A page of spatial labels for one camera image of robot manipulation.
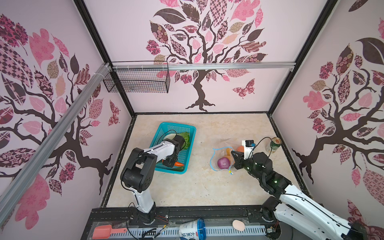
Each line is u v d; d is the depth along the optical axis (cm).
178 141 79
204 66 95
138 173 48
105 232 68
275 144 90
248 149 66
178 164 89
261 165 55
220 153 92
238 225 70
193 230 64
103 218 74
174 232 70
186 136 94
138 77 95
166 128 101
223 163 83
